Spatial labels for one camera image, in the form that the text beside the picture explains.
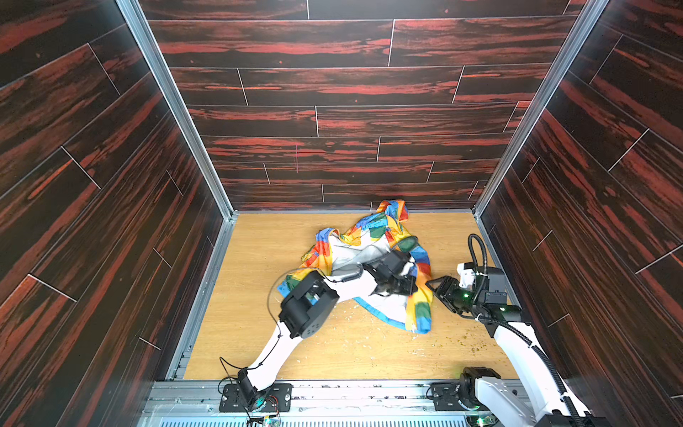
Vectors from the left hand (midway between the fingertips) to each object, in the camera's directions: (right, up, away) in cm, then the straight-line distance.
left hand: (420, 288), depth 91 cm
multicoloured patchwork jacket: (-27, +10, +9) cm, 31 cm away
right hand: (+2, +3, -9) cm, 9 cm away
